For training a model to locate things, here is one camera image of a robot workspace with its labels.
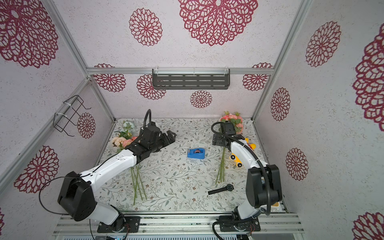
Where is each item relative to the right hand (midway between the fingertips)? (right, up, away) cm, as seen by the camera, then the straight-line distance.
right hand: (221, 138), depth 91 cm
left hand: (-30, 0, -7) cm, 31 cm away
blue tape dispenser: (-14, -10, +6) cm, 18 cm away
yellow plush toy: (+8, -12, +1) cm, 14 cm away
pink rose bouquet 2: (-63, -1, +8) cm, 63 cm away
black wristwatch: (+3, -28, -6) cm, 29 cm away
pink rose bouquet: (+16, +11, +20) cm, 28 cm away
